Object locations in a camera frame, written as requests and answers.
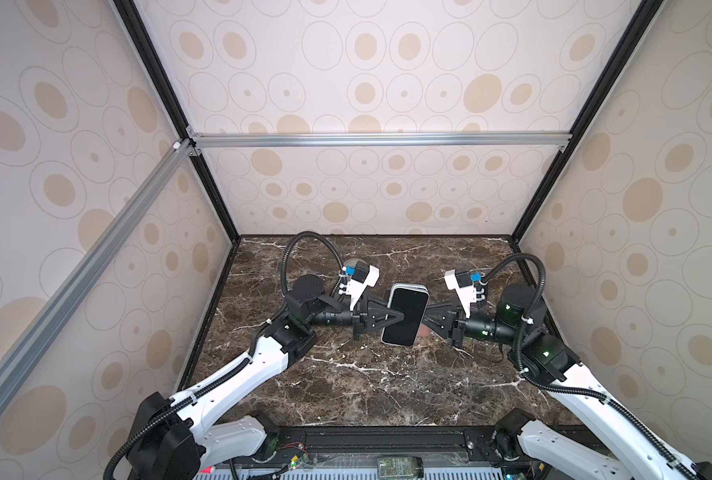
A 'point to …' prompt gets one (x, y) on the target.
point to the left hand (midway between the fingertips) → (404, 321)
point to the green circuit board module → (400, 467)
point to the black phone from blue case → (405, 311)
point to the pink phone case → (423, 331)
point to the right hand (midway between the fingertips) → (417, 317)
